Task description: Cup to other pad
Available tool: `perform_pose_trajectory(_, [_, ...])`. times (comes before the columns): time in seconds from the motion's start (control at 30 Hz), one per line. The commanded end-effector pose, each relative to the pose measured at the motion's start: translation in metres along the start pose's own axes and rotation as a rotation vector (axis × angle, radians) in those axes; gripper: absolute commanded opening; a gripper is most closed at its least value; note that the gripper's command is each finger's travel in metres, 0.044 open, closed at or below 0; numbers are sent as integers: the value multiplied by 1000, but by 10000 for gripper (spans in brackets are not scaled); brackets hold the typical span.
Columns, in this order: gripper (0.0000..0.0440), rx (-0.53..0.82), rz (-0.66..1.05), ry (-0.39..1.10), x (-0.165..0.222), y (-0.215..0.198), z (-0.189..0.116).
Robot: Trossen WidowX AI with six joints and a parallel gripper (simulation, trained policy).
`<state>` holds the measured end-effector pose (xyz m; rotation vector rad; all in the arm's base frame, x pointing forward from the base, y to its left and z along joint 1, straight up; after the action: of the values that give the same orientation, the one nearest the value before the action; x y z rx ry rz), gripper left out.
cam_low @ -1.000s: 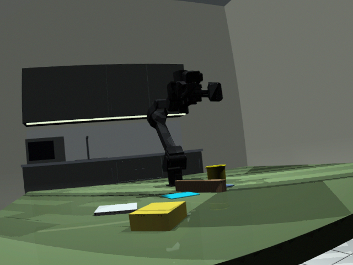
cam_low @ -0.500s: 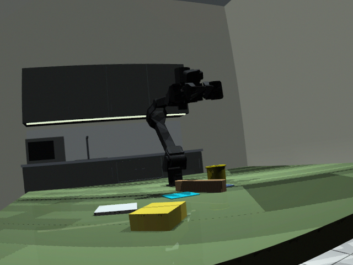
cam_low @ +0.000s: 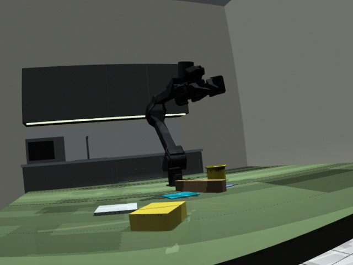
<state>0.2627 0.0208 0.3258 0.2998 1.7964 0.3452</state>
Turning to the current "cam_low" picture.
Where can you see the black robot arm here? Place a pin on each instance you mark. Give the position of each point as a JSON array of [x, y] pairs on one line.
[[174, 155]]

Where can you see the brown wood-grain rectangular block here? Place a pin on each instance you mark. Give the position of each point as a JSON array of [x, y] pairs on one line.
[[213, 185]]

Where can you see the yellow box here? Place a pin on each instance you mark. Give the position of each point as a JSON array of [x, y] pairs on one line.
[[158, 216]]

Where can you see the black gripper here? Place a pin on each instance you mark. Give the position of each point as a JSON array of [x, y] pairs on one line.
[[198, 90]]

